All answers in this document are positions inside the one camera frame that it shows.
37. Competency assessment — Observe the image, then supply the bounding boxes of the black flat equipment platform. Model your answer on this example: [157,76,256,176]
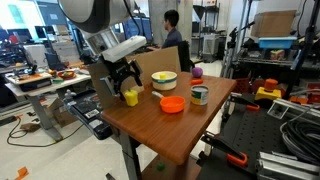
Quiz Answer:
[67,89,115,141]

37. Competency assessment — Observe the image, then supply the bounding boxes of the black device on desk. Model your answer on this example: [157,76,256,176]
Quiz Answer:
[17,78,54,93]

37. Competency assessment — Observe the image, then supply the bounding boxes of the white desk grey legs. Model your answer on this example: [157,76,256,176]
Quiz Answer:
[4,70,92,142]

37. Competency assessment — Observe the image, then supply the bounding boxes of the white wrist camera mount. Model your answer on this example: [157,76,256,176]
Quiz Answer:
[101,35,148,64]

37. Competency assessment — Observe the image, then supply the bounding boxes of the yellow toy pepper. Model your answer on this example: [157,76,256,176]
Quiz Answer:
[123,88,140,108]

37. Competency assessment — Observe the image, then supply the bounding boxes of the yellow emergency stop red button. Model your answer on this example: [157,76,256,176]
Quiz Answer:
[254,78,283,101]

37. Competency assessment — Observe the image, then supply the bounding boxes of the black floor cable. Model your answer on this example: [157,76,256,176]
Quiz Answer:
[6,115,85,148]

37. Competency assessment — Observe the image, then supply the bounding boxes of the black clamp orange handle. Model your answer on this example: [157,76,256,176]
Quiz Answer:
[200,132,250,168]
[229,94,261,112]

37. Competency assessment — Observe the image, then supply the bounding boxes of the coiled black cables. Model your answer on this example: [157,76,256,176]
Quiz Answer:
[279,113,320,165]

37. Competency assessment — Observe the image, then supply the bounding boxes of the black office chair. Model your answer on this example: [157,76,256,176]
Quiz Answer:
[177,39,196,73]

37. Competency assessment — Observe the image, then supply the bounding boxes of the tin can yellow green label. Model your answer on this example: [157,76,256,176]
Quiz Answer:
[190,84,210,107]

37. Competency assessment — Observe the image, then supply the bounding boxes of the clear plastic bottle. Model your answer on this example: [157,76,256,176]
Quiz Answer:
[62,88,77,105]

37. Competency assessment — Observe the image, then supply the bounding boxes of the silver aluminium extrusion bars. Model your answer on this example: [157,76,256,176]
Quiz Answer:
[255,151,320,180]

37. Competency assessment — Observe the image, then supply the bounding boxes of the colourful toy on shelf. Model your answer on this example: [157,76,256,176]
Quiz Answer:
[269,49,287,61]

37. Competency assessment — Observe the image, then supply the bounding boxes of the blue plastic bin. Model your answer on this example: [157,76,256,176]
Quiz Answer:
[258,36,298,50]

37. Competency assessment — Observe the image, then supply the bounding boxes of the person in dark shirt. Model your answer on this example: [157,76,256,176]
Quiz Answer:
[147,9,184,52]

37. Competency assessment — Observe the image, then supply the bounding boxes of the black tripod stand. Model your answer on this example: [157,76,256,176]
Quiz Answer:
[220,20,262,80]

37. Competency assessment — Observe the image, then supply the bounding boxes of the small green object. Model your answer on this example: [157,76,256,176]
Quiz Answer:
[156,161,167,172]

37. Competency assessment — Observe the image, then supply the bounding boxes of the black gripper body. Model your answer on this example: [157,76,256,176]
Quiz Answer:
[106,58,138,101]

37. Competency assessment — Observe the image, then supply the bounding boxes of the white bowl teal band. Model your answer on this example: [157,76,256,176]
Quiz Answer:
[151,70,179,92]

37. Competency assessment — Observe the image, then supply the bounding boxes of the red bowl with toy fruit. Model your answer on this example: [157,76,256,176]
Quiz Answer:
[56,70,77,81]

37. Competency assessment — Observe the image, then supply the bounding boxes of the black metal table frame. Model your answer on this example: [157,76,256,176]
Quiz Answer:
[117,130,144,180]

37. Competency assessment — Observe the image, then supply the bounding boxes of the purple toy ball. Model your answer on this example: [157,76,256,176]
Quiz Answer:
[191,66,204,79]

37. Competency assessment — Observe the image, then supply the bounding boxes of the grey fan unit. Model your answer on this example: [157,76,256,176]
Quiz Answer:
[202,33,221,64]

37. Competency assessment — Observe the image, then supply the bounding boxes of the large cardboard box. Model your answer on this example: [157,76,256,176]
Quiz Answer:
[250,9,298,39]

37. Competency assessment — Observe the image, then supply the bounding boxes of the small cardboard box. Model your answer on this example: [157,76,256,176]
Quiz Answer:
[46,97,80,128]

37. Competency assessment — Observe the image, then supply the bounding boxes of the black perforated breadboard table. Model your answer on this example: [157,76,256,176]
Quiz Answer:
[195,98,320,180]

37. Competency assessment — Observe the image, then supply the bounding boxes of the orange plate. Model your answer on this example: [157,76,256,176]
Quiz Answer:
[151,90,186,115]

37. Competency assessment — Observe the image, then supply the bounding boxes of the brown cardboard panel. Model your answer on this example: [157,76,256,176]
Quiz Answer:
[87,45,183,111]

